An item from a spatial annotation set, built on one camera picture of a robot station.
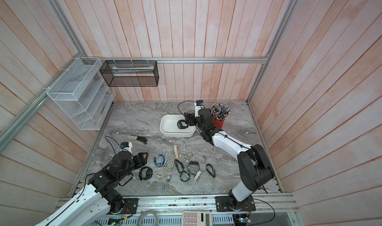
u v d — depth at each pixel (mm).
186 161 877
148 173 812
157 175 818
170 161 877
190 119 771
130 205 733
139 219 671
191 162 847
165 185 798
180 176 822
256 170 449
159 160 889
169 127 1040
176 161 872
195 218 694
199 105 747
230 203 665
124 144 700
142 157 715
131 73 1035
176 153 883
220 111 903
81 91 730
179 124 1021
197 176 794
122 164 582
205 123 671
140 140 934
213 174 817
